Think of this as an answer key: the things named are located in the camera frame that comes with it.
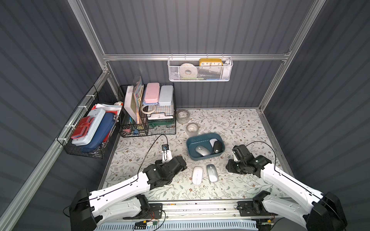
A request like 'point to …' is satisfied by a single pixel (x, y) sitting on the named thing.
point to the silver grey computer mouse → (212, 173)
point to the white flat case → (99, 114)
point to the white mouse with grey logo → (212, 141)
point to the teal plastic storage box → (204, 139)
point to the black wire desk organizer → (162, 121)
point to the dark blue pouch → (109, 121)
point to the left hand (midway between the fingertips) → (174, 159)
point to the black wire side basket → (91, 101)
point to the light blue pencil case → (166, 95)
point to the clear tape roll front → (192, 129)
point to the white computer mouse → (197, 175)
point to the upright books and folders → (133, 98)
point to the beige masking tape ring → (148, 109)
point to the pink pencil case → (152, 93)
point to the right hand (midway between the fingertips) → (232, 170)
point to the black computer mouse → (218, 147)
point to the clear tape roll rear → (182, 116)
